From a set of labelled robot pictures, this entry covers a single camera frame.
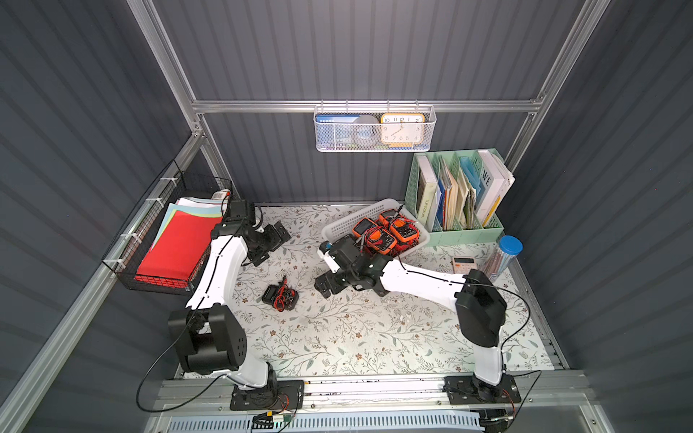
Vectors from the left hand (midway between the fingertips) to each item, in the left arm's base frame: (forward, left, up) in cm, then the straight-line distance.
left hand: (276, 242), depth 84 cm
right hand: (-8, -17, -7) cm, 20 cm away
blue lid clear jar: (-3, -72, 0) cm, 72 cm away
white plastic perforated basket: (+17, -21, -11) cm, 30 cm away
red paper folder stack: (-7, +22, +10) cm, 25 cm away
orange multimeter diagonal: (+7, -33, -7) cm, 34 cm away
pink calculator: (+2, -65, -17) cm, 68 cm away
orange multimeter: (+13, -43, -8) cm, 46 cm away
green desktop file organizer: (+20, -61, +2) cm, 64 cm away
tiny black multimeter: (-11, 0, -15) cm, 19 cm away
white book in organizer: (+21, -74, +7) cm, 78 cm away
